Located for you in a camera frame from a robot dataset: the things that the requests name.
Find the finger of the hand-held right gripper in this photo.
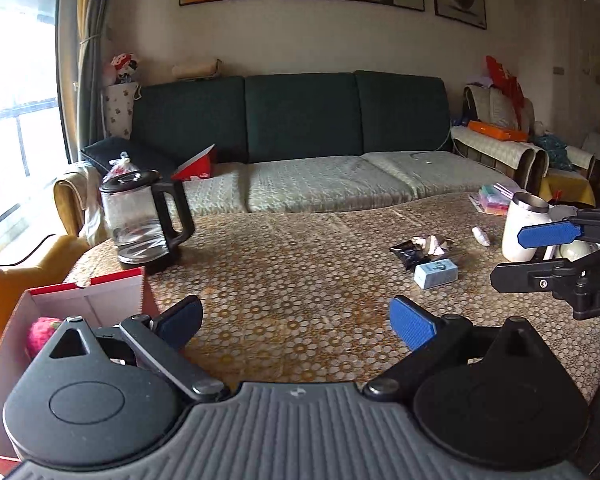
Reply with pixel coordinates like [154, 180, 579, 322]
[517, 219, 586, 251]
[490, 252, 581, 297]

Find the cream egg-shaped container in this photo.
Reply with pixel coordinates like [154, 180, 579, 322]
[555, 240, 600, 262]

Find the dark snack wrapper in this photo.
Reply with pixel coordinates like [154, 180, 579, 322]
[389, 241, 434, 271]

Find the red cardboard box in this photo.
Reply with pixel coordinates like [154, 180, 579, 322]
[0, 266, 159, 462]

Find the orange yellow chair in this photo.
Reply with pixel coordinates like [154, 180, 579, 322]
[0, 234, 92, 361]

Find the yellow armchair with white cloth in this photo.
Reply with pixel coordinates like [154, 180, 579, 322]
[53, 164, 107, 247]

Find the blue patterned cloth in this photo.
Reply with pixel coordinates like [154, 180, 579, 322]
[534, 132, 577, 172]

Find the dark green sofa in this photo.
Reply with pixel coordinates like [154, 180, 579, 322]
[80, 71, 522, 214]

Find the white mug with steel lining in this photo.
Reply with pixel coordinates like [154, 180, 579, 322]
[501, 191, 556, 262]

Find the black power cable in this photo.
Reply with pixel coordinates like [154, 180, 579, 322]
[0, 233, 59, 267]

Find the orange flat box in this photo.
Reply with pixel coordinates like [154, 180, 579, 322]
[467, 120, 529, 143]

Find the white patterned storage bin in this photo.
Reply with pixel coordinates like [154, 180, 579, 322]
[102, 82, 141, 141]

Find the crumpled white wrapper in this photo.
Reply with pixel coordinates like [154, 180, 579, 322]
[412, 234, 454, 257]

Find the armchair with beige cover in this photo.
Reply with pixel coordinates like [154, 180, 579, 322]
[450, 84, 551, 197]

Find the red open box on sofa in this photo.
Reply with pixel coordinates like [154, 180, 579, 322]
[171, 144, 217, 181]

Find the glass electric kettle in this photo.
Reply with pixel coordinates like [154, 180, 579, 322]
[99, 170, 197, 269]

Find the grey curtain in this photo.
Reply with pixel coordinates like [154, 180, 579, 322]
[76, 0, 112, 150]

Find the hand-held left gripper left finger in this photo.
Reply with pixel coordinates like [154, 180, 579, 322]
[34, 296, 227, 403]

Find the light blue small box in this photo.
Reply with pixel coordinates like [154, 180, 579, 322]
[414, 259, 459, 290]

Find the red gift bag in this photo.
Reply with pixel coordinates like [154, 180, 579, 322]
[485, 56, 524, 112]

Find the dark green cushion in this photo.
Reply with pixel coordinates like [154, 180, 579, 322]
[80, 137, 182, 179]

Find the plastic bag with pink contents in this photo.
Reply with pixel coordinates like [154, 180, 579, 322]
[102, 151, 134, 181]

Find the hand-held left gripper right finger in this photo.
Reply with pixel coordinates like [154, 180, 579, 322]
[362, 296, 557, 403]

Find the yellow cloth covered table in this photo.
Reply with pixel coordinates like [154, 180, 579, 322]
[537, 145, 597, 207]

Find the pink and white plush doll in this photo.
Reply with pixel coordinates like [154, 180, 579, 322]
[110, 52, 140, 86]

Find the pink strawberry plush toy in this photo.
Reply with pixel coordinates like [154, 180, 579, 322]
[26, 316, 64, 360]

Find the floral patterned desktop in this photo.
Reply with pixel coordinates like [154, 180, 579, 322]
[62, 191, 600, 407]

